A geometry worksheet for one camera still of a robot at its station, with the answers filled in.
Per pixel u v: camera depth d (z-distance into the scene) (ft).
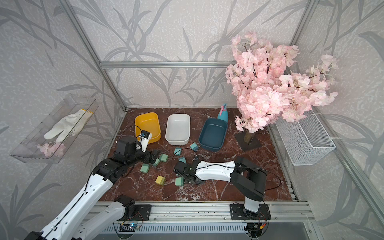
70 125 2.20
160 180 2.71
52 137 2.06
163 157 2.92
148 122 3.62
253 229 2.32
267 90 1.64
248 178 1.46
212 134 3.44
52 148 1.97
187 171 2.07
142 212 2.41
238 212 2.40
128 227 2.36
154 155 2.22
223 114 3.28
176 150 3.10
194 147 3.16
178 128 3.49
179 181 2.70
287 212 2.47
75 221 1.36
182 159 2.98
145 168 2.84
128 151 1.87
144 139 2.15
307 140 1.94
